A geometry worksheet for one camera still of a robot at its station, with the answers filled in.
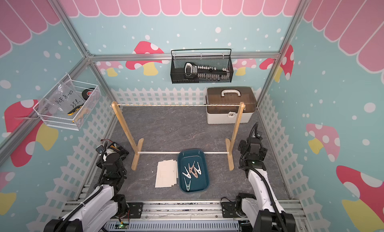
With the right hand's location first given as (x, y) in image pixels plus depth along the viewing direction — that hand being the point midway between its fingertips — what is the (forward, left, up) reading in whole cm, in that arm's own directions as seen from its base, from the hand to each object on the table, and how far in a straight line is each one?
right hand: (252, 143), depth 85 cm
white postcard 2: (-11, +45, -12) cm, 48 cm away
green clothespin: (-19, +37, -11) cm, 43 cm away
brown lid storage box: (+32, +9, +8) cm, 35 cm away
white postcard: (-13, +50, -11) cm, 53 cm away
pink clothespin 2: (-13, +33, -11) cm, 37 cm away
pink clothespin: (-10, +36, -11) cm, 39 cm away
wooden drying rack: (+1, +69, -10) cm, 70 cm away
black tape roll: (+19, +91, +23) cm, 95 cm away
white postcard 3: (-12, +43, -8) cm, 45 cm away
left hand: (-4, +79, 0) cm, 79 cm away
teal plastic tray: (-11, +34, -11) cm, 38 cm away
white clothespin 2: (-14, +37, -11) cm, 41 cm away
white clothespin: (-11, +31, -11) cm, 35 cm away
